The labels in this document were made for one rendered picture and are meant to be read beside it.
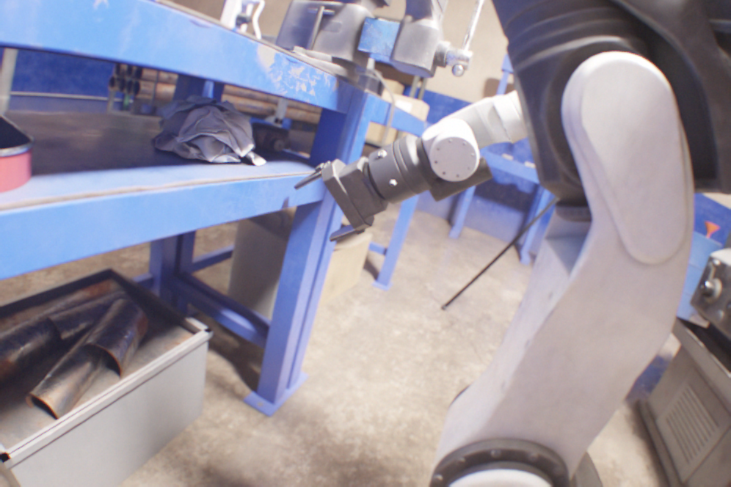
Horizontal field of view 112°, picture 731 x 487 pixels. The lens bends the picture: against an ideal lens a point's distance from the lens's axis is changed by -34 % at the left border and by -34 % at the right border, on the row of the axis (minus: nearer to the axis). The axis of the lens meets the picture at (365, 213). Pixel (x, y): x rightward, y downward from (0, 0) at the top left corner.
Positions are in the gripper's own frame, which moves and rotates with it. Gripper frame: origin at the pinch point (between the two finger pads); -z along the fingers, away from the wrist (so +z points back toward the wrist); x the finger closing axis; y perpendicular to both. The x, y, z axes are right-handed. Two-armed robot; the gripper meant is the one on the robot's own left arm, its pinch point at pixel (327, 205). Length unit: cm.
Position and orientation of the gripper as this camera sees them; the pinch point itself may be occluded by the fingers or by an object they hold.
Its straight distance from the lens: 62.7
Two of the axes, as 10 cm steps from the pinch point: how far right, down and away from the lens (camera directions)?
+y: 2.2, -4.5, 8.7
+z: 8.3, -3.8, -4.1
